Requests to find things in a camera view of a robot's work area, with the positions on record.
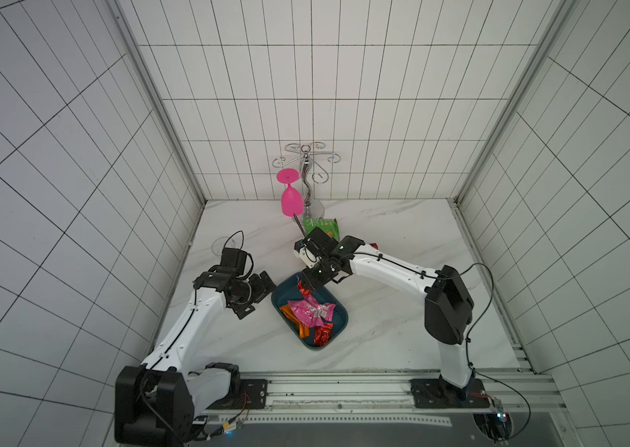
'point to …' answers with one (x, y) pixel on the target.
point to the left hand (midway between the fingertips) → (265, 300)
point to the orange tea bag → (303, 330)
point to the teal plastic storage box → (287, 290)
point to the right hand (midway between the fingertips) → (298, 286)
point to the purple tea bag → (301, 312)
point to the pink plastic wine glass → (292, 199)
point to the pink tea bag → (324, 310)
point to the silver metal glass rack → (309, 169)
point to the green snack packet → (328, 225)
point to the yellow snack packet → (297, 245)
